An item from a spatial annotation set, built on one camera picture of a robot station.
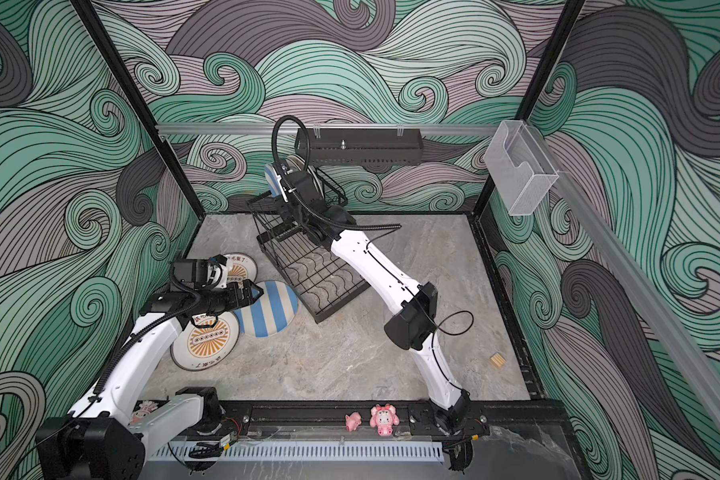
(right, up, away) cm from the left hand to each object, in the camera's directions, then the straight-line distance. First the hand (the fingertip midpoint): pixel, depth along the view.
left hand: (250, 292), depth 80 cm
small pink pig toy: (+28, -30, -9) cm, 42 cm away
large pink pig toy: (+36, -29, -9) cm, 47 cm away
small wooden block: (+69, -19, +2) cm, 72 cm away
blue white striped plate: (+4, +32, +8) cm, 34 cm away
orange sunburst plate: (-16, -17, +5) cm, 24 cm away
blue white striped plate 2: (+2, -9, +12) cm, 15 cm away
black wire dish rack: (+17, +1, +19) cm, 26 cm away
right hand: (+12, +27, -4) cm, 30 cm away
